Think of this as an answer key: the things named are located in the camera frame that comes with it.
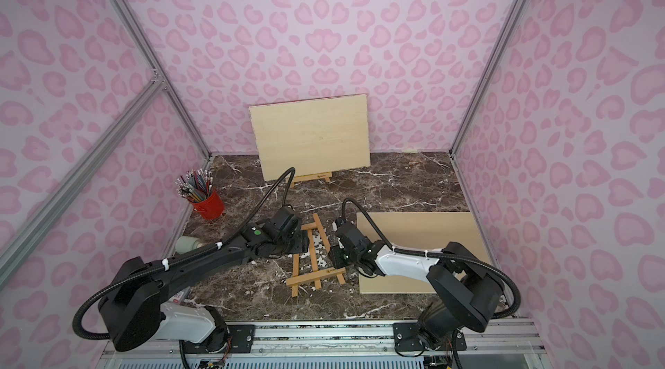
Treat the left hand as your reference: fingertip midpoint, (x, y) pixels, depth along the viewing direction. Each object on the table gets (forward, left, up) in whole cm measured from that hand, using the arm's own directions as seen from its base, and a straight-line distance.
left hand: (305, 241), depth 84 cm
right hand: (-2, -10, -6) cm, 11 cm away
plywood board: (+9, -41, -11) cm, 44 cm away
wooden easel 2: (+30, 0, -4) cm, 30 cm away
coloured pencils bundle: (+20, +41, +4) cm, 46 cm away
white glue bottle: (-1, +38, 0) cm, 38 cm away
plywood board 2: (+37, -1, +12) cm, 39 cm away
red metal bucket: (+13, +35, -1) cm, 37 cm away
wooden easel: (-9, -4, -5) cm, 11 cm away
